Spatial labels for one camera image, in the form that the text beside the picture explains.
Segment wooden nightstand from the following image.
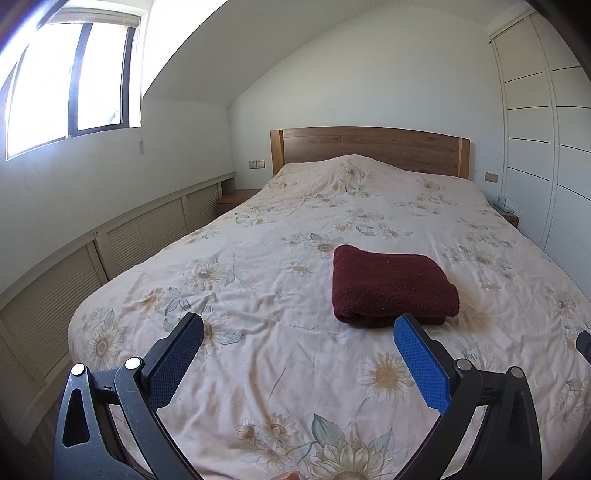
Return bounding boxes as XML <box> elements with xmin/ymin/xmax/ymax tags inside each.
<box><xmin>490</xmin><ymin>201</ymin><xmax>520</xmax><ymax>228</ymax></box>
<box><xmin>216</xmin><ymin>189</ymin><xmax>259</xmax><ymax>216</ymax></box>

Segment left wooden nightstand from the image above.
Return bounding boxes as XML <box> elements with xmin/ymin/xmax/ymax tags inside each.
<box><xmin>216</xmin><ymin>189</ymin><xmax>259</xmax><ymax>216</ymax></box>

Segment right wall switch plate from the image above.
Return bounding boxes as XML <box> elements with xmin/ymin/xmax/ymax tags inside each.
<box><xmin>485</xmin><ymin>172</ymin><xmax>499</xmax><ymax>183</ymax></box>

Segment left wall switch plate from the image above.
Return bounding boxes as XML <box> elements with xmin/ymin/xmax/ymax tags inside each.
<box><xmin>249</xmin><ymin>160</ymin><xmax>266</xmax><ymax>170</ymax></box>

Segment right wooden nightstand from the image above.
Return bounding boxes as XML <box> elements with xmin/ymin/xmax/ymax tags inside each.
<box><xmin>490</xmin><ymin>201</ymin><xmax>520</xmax><ymax>228</ymax></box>

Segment window with dark frame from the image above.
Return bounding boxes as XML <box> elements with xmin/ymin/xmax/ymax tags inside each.
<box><xmin>1</xmin><ymin>1</ymin><xmax>147</xmax><ymax>160</ymax></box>

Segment wooden headboard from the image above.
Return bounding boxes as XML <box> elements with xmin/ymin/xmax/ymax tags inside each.
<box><xmin>270</xmin><ymin>126</ymin><xmax>471</xmax><ymax>179</ymax></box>

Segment low white louvred cabinet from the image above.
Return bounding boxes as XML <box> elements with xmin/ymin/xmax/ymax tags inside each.
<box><xmin>1</xmin><ymin>174</ymin><xmax>233</xmax><ymax>443</ymax></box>

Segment wall switch plate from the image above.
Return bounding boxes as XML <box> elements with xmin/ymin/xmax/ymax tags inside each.
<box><xmin>485</xmin><ymin>172</ymin><xmax>499</xmax><ymax>183</ymax></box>
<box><xmin>249</xmin><ymin>160</ymin><xmax>266</xmax><ymax>170</ymax></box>

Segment dark red knitted sweater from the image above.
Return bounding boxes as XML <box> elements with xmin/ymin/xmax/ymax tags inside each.
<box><xmin>332</xmin><ymin>245</ymin><xmax>460</xmax><ymax>328</ymax></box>

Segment floral cream duvet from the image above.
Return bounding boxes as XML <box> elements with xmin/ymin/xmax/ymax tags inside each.
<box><xmin>69</xmin><ymin>156</ymin><xmax>590</xmax><ymax>479</ymax></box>

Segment white fitted wardrobe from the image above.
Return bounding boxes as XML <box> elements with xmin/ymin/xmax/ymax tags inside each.
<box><xmin>488</xmin><ymin>1</ymin><xmax>590</xmax><ymax>293</ymax></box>

